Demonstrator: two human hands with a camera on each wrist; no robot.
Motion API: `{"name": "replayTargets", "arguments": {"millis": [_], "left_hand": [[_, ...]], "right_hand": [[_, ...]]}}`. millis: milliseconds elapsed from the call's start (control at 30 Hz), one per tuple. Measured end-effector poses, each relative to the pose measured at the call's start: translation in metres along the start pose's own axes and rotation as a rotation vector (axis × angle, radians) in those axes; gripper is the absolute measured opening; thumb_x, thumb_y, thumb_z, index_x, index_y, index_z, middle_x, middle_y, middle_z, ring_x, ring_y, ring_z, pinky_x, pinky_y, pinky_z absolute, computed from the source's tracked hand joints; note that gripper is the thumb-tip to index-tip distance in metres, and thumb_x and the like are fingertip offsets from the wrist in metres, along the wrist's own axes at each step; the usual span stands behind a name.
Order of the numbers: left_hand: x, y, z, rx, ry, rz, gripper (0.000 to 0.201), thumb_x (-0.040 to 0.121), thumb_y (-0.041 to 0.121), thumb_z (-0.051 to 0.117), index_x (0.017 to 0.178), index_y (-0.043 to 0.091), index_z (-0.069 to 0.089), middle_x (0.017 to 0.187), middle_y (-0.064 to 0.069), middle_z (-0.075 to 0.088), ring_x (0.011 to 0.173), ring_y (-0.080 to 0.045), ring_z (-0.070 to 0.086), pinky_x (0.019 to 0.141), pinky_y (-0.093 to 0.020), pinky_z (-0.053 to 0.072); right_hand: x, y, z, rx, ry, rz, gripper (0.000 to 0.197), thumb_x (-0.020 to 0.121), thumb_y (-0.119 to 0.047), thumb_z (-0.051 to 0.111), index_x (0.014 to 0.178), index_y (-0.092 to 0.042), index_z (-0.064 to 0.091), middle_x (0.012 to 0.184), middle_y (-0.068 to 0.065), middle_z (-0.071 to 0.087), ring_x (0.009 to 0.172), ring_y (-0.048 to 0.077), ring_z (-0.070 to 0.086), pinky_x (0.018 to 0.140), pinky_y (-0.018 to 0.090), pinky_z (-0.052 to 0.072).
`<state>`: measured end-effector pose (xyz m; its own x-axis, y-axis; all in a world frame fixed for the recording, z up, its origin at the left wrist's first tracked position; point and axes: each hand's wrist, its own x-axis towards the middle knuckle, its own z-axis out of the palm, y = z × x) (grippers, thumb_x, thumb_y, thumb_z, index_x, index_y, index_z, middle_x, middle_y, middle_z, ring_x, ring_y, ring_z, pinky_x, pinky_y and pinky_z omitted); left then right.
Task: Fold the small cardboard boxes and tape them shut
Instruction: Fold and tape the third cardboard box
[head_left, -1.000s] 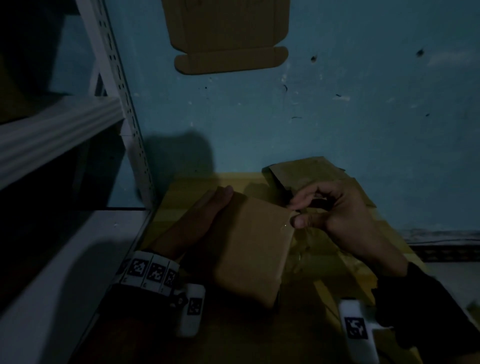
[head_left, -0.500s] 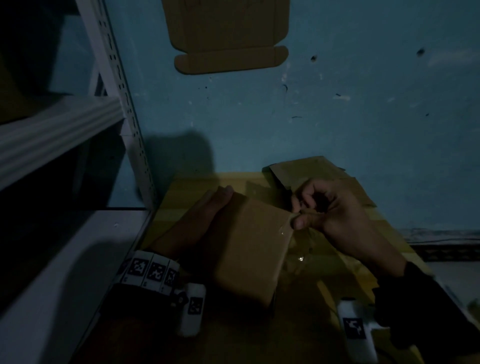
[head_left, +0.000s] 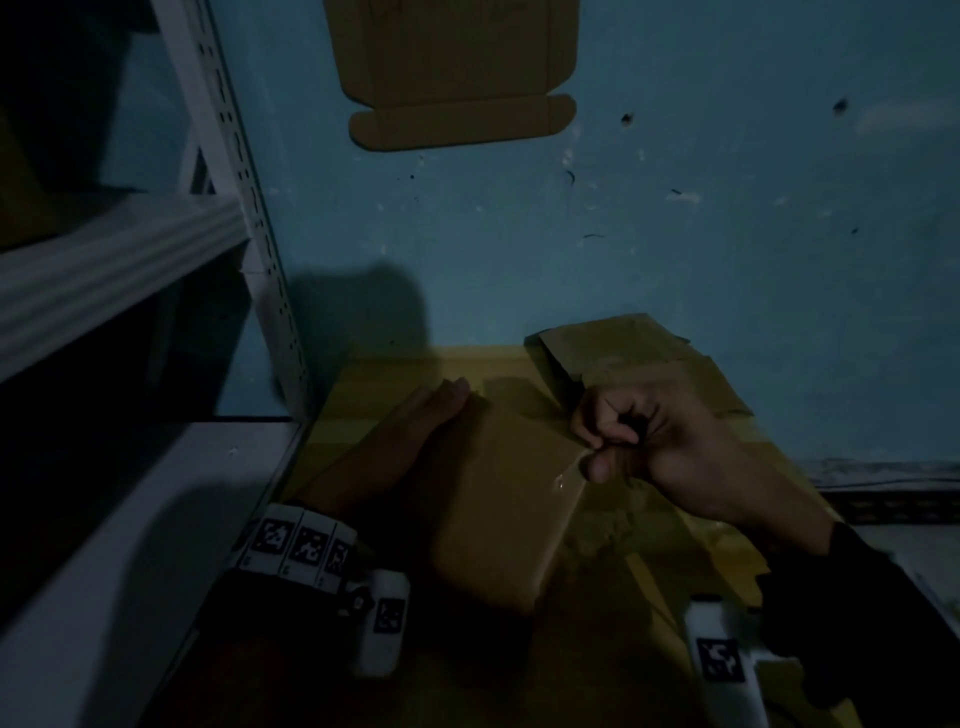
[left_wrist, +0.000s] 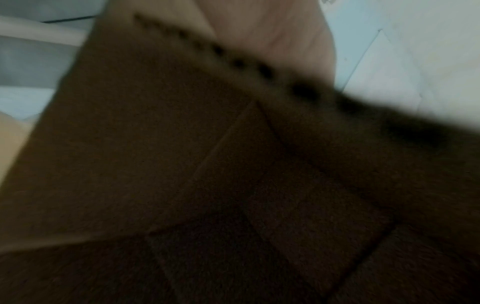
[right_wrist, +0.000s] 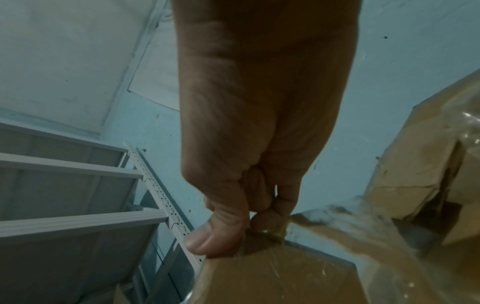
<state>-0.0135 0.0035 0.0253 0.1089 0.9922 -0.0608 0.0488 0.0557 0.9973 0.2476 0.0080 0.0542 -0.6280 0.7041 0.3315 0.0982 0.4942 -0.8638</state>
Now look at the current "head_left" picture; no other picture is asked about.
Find person's left hand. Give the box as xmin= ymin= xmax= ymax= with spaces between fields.
xmin=298 ymin=377 xmax=472 ymax=528

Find person's right hand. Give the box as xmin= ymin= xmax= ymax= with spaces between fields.
xmin=569 ymin=382 xmax=837 ymax=554

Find clear packing tape strip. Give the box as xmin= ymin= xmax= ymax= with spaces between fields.
xmin=553 ymin=448 xmax=640 ymax=558

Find person's left forearm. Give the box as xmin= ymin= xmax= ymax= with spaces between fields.
xmin=140 ymin=629 xmax=363 ymax=728

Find flat cardboard sheet with scribble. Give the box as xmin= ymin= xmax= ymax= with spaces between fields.
xmin=322 ymin=0 xmax=582 ymax=154

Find black left wristband with markers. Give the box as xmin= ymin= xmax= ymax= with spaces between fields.
xmin=200 ymin=499 xmax=361 ymax=640

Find black wristband with markers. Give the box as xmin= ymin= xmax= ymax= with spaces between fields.
xmin=200 ymin=499 xmax=361 ymax=640
xmin=754 ymin=521 xmax=960 ymax=712

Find black patterned strip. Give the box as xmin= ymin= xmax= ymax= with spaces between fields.
xmin=808 ymin=457 xmax=960 ymax=528

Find black right wristband with markers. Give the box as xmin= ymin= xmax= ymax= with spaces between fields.
xmin=754 ymin=521 xmax=960 ymax=712

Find white metal shelf rack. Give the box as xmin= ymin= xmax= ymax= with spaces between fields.
xmin=0 ymin=0 xmax=314 ymax=728

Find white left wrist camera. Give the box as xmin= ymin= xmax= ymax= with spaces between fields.
xmin=339 ymin=566 xmax=414 ymax=682

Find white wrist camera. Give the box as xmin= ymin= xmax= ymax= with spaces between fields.
xmin=680 ymin=592 xmax=783 ymax=728
xmin=339 ymin=566 xmax=414 ymax=682

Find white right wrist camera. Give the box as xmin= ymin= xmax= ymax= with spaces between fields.
xmin=680 ymin=592 xmax=783 ymax=728

